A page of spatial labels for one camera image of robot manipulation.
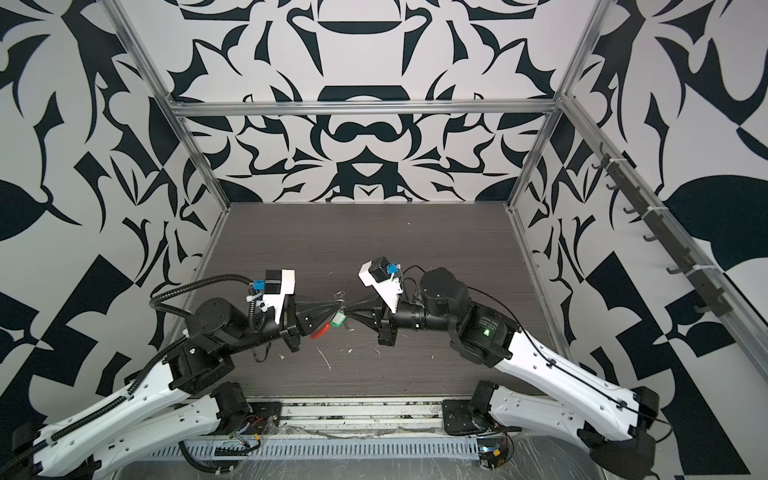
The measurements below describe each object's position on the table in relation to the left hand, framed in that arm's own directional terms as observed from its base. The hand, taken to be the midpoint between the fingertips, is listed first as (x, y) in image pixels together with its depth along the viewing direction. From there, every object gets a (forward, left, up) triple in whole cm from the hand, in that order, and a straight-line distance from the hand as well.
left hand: (339, 300), depth 53 cm
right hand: (-1, -1, -3) cm, 3 cm away
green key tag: (-1, +1, -5) cm, 5 cm away
